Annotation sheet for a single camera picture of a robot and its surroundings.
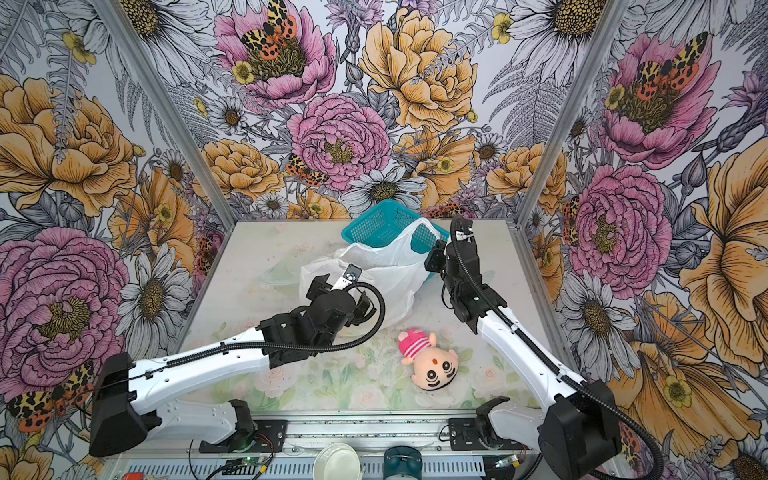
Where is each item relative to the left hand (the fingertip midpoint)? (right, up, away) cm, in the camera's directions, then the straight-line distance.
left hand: (341, 291), depth 75 cm
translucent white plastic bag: (+16, +5, +6) cm, 18 cm away
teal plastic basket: (+12, +23, +44) cm, 51 cm away
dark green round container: (+15, -34, -11) cm, 39 cm away
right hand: (+24, +10, +5) cm, 27 cm away
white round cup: (0, -39, -4) cm, 40 cm away
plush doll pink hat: (+23, -20, +2) cm, 31 cm away
